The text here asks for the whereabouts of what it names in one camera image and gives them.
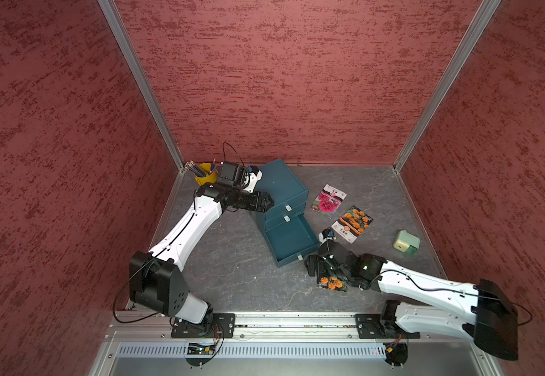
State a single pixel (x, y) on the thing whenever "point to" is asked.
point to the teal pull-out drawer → (292, 240)
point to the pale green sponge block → (406, 243)
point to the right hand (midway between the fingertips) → (314, 267)
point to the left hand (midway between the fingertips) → (261, 207)
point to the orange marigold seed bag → (351, 224)
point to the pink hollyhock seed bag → (328, 200)
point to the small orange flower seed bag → (333, 283)
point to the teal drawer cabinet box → (290, 194)
